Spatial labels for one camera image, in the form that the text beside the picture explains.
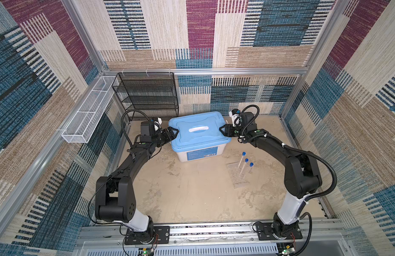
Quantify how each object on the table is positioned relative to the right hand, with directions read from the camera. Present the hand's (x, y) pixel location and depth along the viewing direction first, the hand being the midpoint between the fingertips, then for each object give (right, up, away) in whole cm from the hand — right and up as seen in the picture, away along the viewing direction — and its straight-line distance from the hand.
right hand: (223, 130), depth 92 cm
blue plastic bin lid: (-15, 0, -1) cm, 15 cm away
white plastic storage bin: (-13, -13, 0) cm, 18 cm away
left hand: (-27, 0, -5) cm, 27 cm away
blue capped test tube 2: (+10, -15, -11) cm, 21 cm away
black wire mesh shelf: (-45, +25, +16) cm, 54 cm away
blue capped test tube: (+9, -18, -3) cm, 20 cm away
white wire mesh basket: (-80, +7, +2) cm, 81 cm away
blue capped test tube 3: (+12, -17, -13) cm, 24 cm away
